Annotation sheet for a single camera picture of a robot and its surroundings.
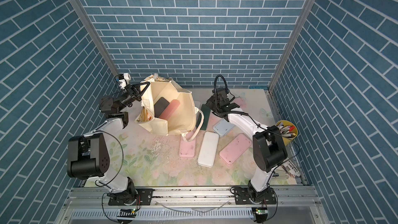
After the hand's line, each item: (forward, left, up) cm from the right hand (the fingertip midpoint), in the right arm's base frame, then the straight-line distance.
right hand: (209, 101), depth 91 cm
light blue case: (-8, -10, -15) cm, 20 cm away
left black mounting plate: (-49, +27, -17) cm, 58 cm away
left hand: (-9, +26, +19) cm, 33 cm away
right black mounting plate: (-45, -20, -17) cm, 51 cm away
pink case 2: (-21, -17, -16) cm, 31 cm away
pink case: (-24, +11, -14) cm, 30 cm away
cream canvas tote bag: (-10, +12, -3) cm, 16 cm away
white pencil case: (-22, -1, -17) cm, 28 cm away
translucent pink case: (-1, +25, -9) cm, 27 cm away
